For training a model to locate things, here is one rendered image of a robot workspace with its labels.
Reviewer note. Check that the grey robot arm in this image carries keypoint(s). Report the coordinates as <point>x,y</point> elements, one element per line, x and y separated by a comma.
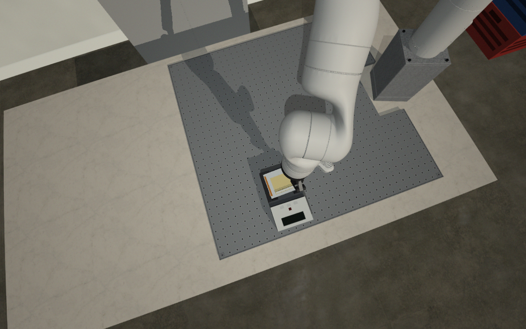
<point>341,35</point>

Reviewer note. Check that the grey and white cassette dock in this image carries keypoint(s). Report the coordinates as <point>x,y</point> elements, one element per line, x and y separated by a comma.
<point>288,210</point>

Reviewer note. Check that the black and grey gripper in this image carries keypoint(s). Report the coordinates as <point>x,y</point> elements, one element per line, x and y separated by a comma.
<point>297,183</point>

